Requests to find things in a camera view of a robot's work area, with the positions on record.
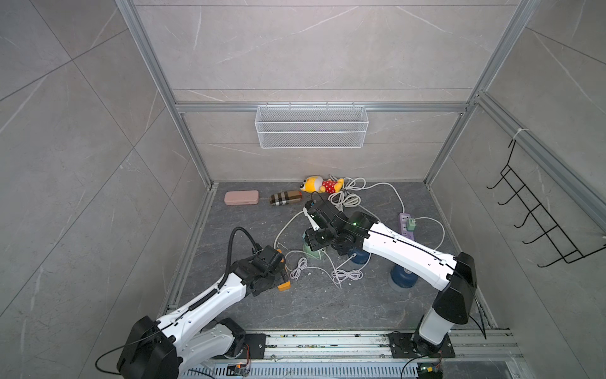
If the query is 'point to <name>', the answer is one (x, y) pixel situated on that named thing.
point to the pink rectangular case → (241, 197)
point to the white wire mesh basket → (308, 127)
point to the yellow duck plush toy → (317, 184)
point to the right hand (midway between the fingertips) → (310, 238)
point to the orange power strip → (287, 285)
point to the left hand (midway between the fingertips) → (280, 274)
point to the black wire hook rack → (551, 229)
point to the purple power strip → (403, 226)
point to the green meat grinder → (317, 253)
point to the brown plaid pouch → (286, 197)
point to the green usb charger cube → (411, 224)
